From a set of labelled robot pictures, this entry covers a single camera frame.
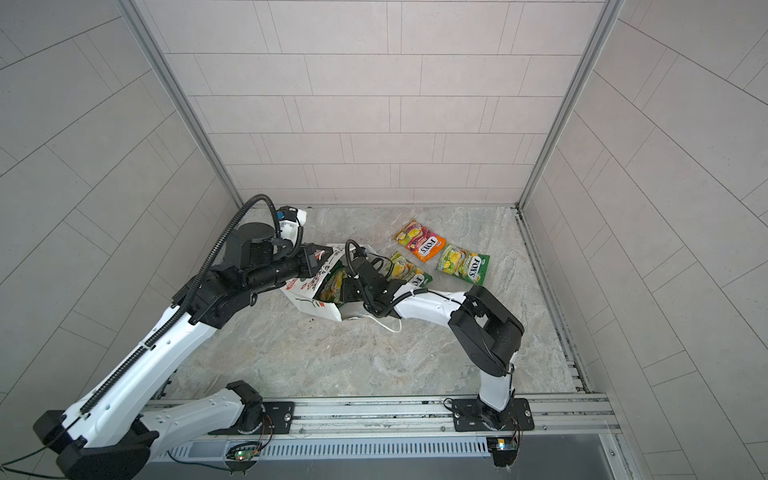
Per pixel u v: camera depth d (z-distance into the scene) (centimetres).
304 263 55
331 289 86
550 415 73
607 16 72
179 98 85
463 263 98
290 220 56
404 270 96
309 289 71
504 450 68
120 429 38
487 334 46
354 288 75
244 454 64
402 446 68
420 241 103
